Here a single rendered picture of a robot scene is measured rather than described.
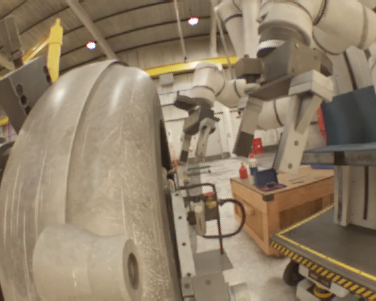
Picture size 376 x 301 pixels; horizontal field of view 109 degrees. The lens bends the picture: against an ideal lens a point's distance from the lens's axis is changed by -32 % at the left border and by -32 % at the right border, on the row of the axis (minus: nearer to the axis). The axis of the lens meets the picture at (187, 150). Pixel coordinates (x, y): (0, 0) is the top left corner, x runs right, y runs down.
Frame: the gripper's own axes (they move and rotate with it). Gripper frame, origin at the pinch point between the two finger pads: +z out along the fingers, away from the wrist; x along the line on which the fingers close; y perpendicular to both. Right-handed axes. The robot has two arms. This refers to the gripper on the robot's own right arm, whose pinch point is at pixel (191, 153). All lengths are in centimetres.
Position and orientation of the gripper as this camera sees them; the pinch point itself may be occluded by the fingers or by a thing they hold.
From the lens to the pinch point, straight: 60.1
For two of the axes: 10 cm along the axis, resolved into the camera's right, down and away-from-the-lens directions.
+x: -3.8, 1.7, 9.1
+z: -1.8, 9.5, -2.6
